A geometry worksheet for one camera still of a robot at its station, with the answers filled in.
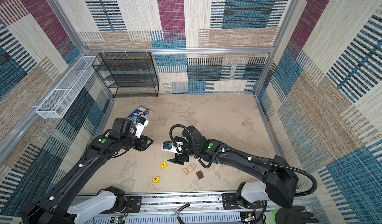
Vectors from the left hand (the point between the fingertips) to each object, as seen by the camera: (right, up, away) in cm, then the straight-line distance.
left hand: (149, 138), depth 76 cm
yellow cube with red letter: (+5, -17, +9) cm, 19 cm away
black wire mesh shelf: (-26, +40, +34) cm, 59 cm away
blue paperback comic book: (-16, +12, +31) cm, 37 cm away
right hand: (+12, -6, -2) cm, 13 cm away
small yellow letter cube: (+2, -23, +3) cm, 23 cm away
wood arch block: (+20, -18, +7) cm, 28 cm away
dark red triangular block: (+25, -21, +6) cm, 34 cm away
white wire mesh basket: (-42, +18, -5) cm, 46 cm away
